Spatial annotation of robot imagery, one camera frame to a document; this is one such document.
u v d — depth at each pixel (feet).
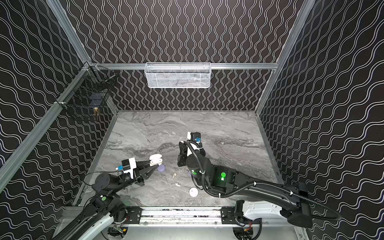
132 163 1.77
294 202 1.32
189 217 2.47
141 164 1.99
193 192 2.65
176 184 2.75
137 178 1.89
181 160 1.80
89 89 3.05
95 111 2.72
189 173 2.88
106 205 1.84
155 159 2.06
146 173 1.99
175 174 2.88
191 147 1.33
